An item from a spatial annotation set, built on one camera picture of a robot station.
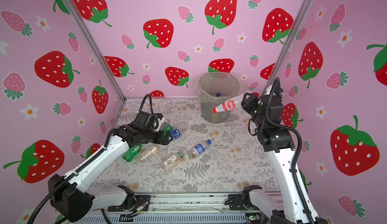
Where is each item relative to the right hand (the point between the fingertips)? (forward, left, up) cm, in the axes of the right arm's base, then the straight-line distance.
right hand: (247, 94), depth 64 cm
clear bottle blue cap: (-10, +20, -37) cm, 43 cm away
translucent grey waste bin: (+31, +16, -24) cm, 42 cm away
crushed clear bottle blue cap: (+33, +12, -31) cm, 47 cm away
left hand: (-11, +38, -23) cm, 46 cm away
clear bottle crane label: (-19, +35, -36) cm, 53 cm away
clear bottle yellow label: (-15, +48, -37) cm, 63 cm away
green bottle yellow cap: (+3, +44, -37) cm, 57 cm away
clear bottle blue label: (-1, +37, -37) cm, 52 cm away
